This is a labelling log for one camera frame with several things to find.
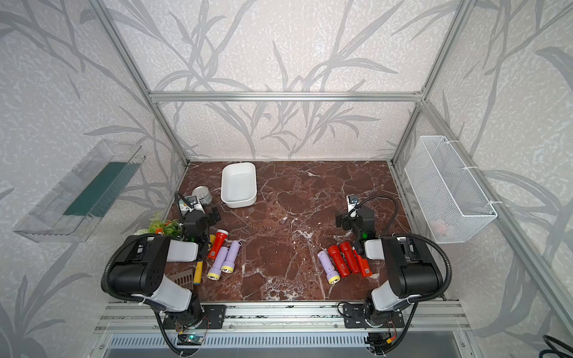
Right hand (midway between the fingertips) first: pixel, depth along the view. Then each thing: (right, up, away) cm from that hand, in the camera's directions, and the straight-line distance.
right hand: (348, 206), depth 95 cm
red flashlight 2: (-2, -18, -10) cm, 21 cm away
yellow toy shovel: (-59, -21, -12) cm, 64 cm away
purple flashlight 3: (-9, -23, -16) cm, 30 cm away
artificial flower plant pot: (-69, -4, -19) cm, 72 cm away
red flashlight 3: (+4, -21, -11) cm, 24 cm away
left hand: (-62, +1, -2) cm, 62 cm away
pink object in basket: (+25, -4, -23) cm, 34 cm away
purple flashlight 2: (-48, -20, -12) cm, 53 cm away
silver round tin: (-65, +5, +4) cm, 65 cm away
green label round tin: (-70, 0, -2) cm, 70 cm away
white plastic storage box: (-51, +9, +12) cm, 53 cm away
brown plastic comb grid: (-64, -25, -13) cm, 70 cm away
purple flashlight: (-52, -22, -15) cm, 59 cm away
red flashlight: (-54, -13, -6) cm, 55 cm away
